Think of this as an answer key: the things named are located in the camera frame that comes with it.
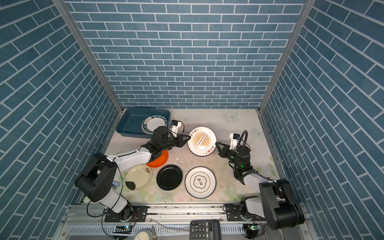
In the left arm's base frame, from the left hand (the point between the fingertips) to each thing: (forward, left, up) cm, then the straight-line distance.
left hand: (191, 138), depth 84 cm
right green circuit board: (-41, -31, -16) cm, 54 cm away
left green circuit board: (-40, +33, -20) cm, 56 cm away
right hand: (-2, -14, -1) cm, 14 cm away
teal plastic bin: (+25, +47, -16) cm, 55 cm away
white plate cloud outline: (-19, -5, -16) cm, 26 cm away
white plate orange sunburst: (-2, -6, -2) cm, 7 cm away
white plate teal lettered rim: (+24, +30, -14) cm, 41 cm away
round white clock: (-43, +21, -13) cm, 49 cm away
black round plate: (-15, +13, -19) cm, 28 cm away
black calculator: (-42, -7, -14) cm, 44 cm away
